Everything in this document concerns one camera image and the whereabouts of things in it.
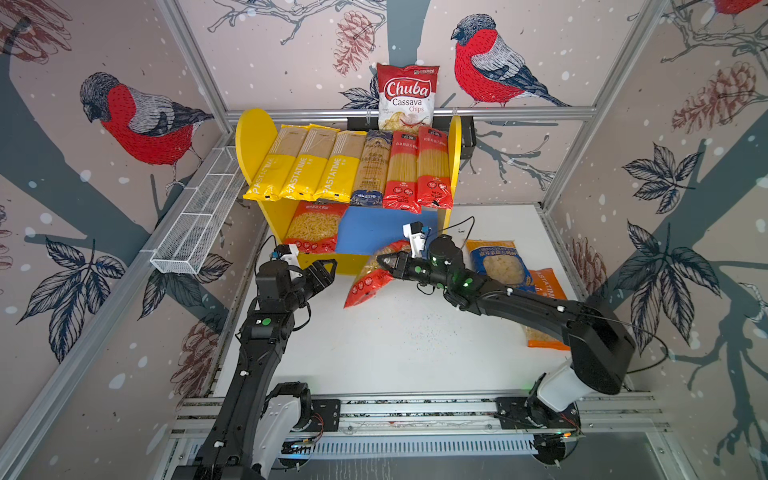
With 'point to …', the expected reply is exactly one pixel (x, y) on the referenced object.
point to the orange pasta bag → (547, 283)
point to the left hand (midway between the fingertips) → (328, 265)
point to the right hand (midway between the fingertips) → (371, 265)
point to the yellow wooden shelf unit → (373, 233)
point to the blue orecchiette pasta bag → (501, 260)
